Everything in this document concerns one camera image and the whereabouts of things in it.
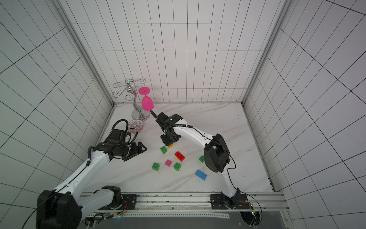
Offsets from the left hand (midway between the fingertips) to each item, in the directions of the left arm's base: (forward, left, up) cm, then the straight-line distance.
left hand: (139, 154), depth 81 cm
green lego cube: (0, -38, -7) cm, 38 cm away
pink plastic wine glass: (+34, 0, +8) cm, 35 cm away
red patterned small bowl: (+26, +10, -7) cm, 29 cm away
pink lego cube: (-2, -17, -7) cm, 18 cm away
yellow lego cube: (+4, -18, +3) cm, 19 cm away
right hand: (+10, -17, +1) cm, 20 cm away
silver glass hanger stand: (+38, +9, +20) cm, 44 cm away
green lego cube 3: (-5, -22, -5) cm, 23 cm away
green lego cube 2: (-5, -9, -5) cm, 12 cm away
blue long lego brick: (-9, -36, -7) cm, 38 cm away
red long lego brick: (+2, -23, -7) cm, 24 cm away
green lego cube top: (+6, -13, -6) cm, 15 cm away
